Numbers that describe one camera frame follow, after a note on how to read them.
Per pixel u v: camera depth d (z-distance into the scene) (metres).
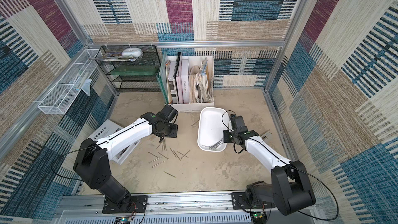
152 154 0.89
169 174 0.83
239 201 0.73
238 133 0.76
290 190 0.41
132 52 0.90
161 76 0.86
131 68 0.98
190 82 0.98
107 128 0.96
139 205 0.70
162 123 0.63
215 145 0.91
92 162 0.44
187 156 0.88
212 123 0.97
